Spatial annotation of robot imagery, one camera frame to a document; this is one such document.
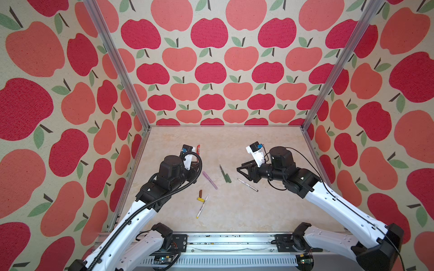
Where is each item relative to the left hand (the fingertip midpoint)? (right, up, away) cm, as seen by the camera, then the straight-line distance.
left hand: (201, 164), depth 72 cm
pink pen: (+2, -11, +24) cm, 26 cm away
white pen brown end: (+24, -14, +21) cm, 35 cm away
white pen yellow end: (-1, -23, +12) cm, 26 cm away
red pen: (-1, +7, -3) cm, 7 cm away
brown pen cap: (-2, -18, +17) cm, 25 cm away
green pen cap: (+13, -11, +24) cm, 29 cm away
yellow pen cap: (-2, -21, +16) cm, 26 cm away
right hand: (+18, 0, -1) cm, 18 cm away
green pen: (+11, -9, +24) cm, 28 cm away
